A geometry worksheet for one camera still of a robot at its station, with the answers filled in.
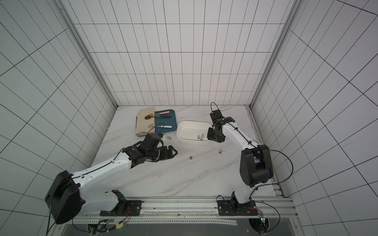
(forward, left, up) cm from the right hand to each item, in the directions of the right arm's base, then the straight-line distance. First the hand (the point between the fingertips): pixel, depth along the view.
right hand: (207, 137), depth 90 cm
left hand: (-15, +21, +2) cm, 26 cm away
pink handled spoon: (+26, +34, -7) cm, 43 cm away
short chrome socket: (+6, +6, -8) cm, 12 cm away
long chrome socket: (+6, +3, -8) cm, 10 cm away
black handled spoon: (+21, +46, -8) cm, 51 cm away
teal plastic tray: (+17, +27, -7) cm, 33 cm away
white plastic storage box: (+10, +10, -9) cm, 17 cm away
